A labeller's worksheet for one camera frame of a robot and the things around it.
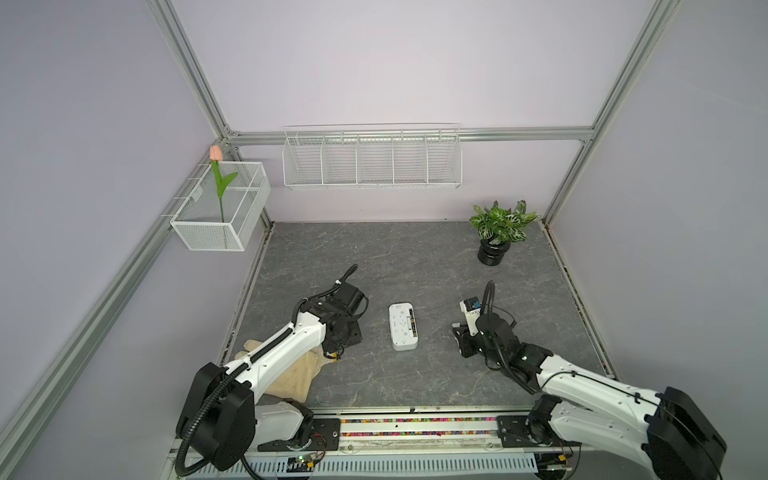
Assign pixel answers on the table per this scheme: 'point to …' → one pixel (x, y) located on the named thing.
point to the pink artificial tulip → (221, 184)
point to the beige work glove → (293, 380)
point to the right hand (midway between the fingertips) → (456, 325)
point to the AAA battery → (413, 324)
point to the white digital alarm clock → (404, 326)
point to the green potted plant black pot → (499, 228)
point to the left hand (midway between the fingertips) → (351, 341)
